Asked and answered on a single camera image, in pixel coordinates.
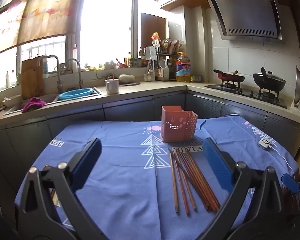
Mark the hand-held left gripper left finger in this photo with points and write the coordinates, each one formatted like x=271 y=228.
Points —
x=87 y=165

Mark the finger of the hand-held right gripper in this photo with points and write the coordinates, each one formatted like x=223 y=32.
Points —
x=290 y=183

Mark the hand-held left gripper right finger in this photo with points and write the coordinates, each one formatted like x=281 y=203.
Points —
x=215 y=165

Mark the bundle of wooden chopsticks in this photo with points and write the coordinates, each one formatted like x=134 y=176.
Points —
x=190 y=177

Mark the pink plastic utensil holder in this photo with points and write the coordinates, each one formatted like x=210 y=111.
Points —
x=177 y=125

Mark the blue printed tablecloth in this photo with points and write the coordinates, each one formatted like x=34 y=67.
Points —
x=120 y=150

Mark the white square button device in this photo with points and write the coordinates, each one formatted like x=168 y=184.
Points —
x=265 y=143

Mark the dark kitchen cabinets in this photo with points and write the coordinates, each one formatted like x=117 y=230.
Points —
x=127 y=110

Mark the blue plastic basin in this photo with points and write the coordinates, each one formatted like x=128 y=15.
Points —
x=75 y=94

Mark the steel sink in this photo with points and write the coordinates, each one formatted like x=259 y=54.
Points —
x=52 y=100

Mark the black gas stove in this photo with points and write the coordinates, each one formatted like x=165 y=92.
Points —
x=247 y=94

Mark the pink cloth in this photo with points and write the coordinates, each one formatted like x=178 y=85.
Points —
x=33 y=105

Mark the white mug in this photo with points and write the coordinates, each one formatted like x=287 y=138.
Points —
x=112 y=87

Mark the red frying pan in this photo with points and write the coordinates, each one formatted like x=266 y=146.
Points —
x=231 y=77

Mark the grey cloth bundle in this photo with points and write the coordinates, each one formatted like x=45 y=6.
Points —
x=126 y=78

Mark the curved steel faucet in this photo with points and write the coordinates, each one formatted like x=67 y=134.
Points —
x=78 y=70

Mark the metal pan lid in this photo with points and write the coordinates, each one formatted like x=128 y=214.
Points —
x=298 y=87

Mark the dark wooden cutting board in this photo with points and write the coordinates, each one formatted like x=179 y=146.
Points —
x=31 y=85

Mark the black wok with lid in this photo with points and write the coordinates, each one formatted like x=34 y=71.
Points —
x=268 y=81

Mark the cooking oil bottle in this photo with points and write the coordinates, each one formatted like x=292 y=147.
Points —
x=183 y=68

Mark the tall steel faucet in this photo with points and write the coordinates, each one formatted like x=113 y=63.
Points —
x=57 y=65

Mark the blue label container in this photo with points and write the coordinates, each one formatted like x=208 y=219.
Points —
x=45 y=66

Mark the white plastic jug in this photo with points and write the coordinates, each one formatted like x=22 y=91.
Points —
x=162 y=70

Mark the metal spice rack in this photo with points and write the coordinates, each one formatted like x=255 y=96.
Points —
x=171 y=65

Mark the light wooden cutting board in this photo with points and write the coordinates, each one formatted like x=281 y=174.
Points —
x=30 y=63

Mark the pile of snack bags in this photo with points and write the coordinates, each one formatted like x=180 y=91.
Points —
x=170 y=43

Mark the brown board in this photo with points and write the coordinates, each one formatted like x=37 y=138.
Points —
x=152 y=30

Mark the steel range hood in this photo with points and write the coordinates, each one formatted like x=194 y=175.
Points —
x=247 y=15

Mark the wide printed window blind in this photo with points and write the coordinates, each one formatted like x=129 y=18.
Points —
x=45 y=15

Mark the narrow printed window blind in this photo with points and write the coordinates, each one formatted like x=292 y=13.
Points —
x=7 y=30

